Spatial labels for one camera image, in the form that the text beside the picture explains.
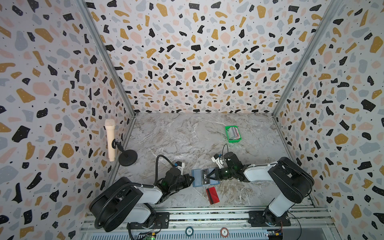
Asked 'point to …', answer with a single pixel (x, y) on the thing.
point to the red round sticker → (224, 232)
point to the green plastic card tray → (233, 141)
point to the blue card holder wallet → (200, 177)
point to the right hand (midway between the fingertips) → (210, 177)
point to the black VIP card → (205, 180)
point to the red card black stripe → (212, 195)
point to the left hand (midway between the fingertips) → (199, 178)
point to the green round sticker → (189, 231)
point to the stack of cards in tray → (234, 133)
